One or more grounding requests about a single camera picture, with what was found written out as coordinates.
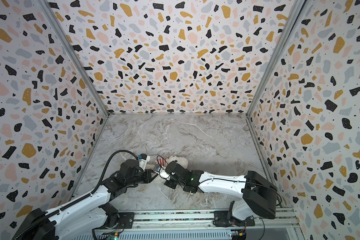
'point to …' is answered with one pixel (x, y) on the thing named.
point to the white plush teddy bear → (180, 160)
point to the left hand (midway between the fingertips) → (161, 171)
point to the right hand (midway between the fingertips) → (164, 171)
